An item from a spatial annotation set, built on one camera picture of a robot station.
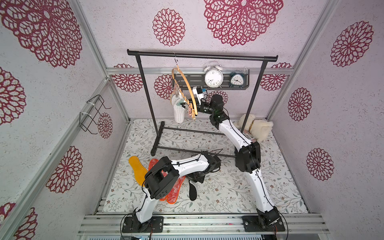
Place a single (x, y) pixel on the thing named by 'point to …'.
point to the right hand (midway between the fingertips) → (180, 102)
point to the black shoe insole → (192, 191)
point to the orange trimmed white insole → (172, 197)
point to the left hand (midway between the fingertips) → (190, 179)
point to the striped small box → (249, 136)
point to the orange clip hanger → (183, 87)
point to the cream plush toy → (258, 129)
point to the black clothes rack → (161, 127)
